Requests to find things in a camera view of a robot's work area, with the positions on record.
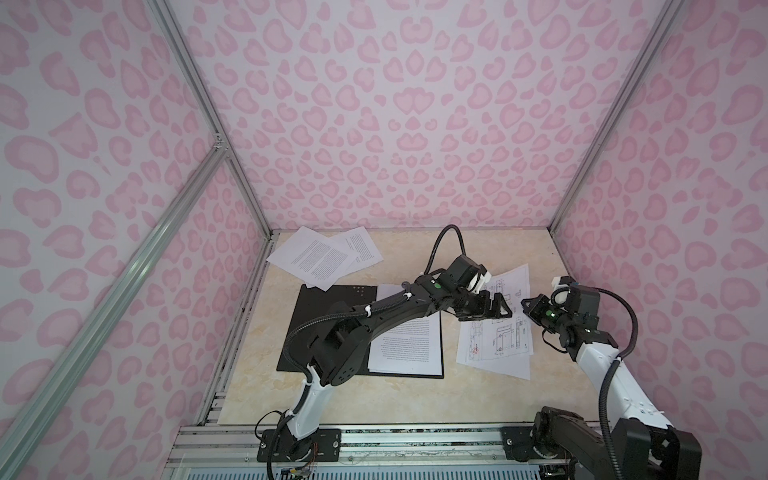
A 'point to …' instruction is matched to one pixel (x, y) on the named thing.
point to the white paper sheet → (516, 365)
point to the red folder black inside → (315, 300)
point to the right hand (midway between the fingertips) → (523, 297)
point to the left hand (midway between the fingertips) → (504, 313)
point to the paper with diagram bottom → (500, 337)
